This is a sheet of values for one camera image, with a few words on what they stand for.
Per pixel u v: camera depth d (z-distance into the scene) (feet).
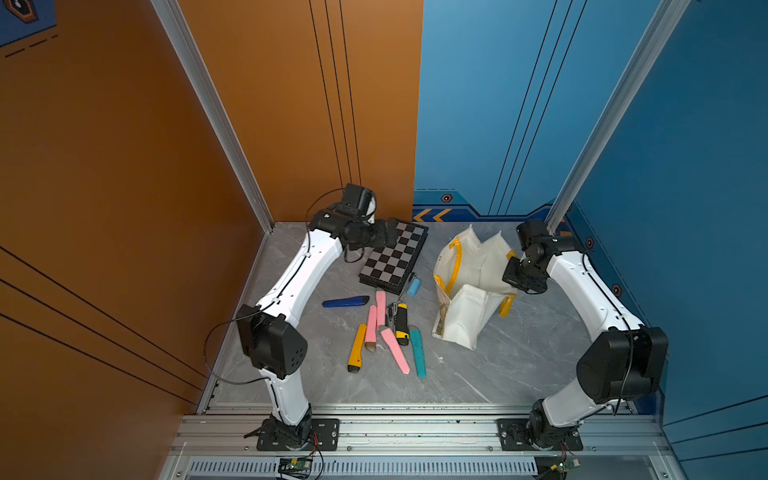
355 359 2.78
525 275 2.29
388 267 3.38
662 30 2.35
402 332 2.94
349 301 3.23
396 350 2.85
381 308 3.17
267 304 1.54
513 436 2.38
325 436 2.43
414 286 3.26
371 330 2.97
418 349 2.85
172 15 2.28
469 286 2.53
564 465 2.28
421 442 2.38
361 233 2.18
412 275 3.37
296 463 2.34
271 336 1.47
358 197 2.03
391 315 3.08
